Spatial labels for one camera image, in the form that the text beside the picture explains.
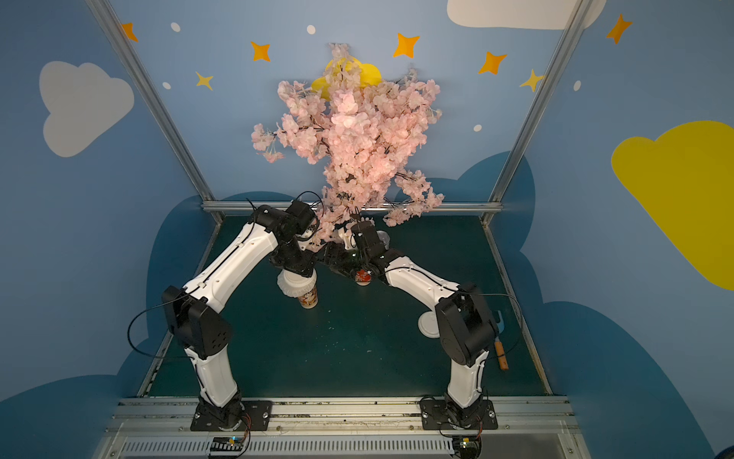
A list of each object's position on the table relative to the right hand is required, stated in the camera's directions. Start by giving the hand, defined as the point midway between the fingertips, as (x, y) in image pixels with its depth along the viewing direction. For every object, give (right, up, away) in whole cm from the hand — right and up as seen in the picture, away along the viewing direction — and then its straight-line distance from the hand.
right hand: (322, 260), depth 83 cm
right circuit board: (+39, -48, -10) cm, 63 cm away
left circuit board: (-23, -48, -10) cm, 54 cm away
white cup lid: (-7, -7, -2) cm, 11 cm away
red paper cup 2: (+12, -7, +14) cm, 20 cm away
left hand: (-6, -2, 0) cm, 6 cm away
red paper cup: (-5, -13, +7) cm, 16 cm away
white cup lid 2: (+33, -22, +8) cm, 40 cm away
